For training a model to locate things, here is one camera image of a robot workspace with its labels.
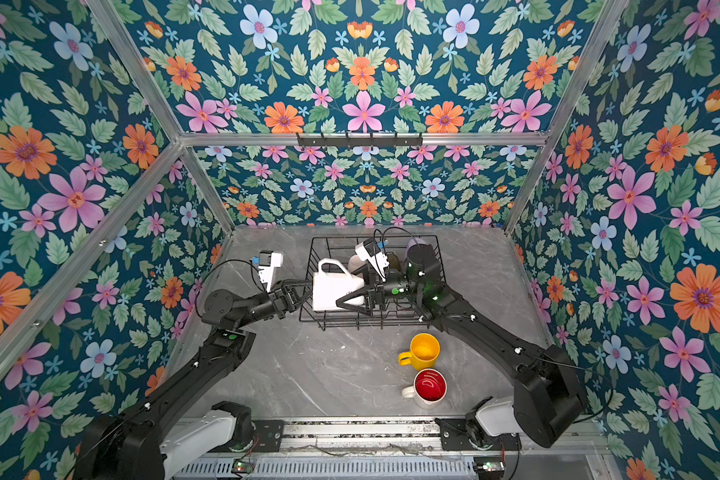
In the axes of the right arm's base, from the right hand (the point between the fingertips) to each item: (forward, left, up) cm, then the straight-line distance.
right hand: (342, 292), depth 64 cm
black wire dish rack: (0, -7, +4) cm, 8 cm away
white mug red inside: (-11, -21, -31) cm, 39 cm away
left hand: (0, +5, +2) cm, 5 cm away
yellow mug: (-1, -21, -30) cm, 37 cm away
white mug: (-1, +3, +3) cm, 4 cm away
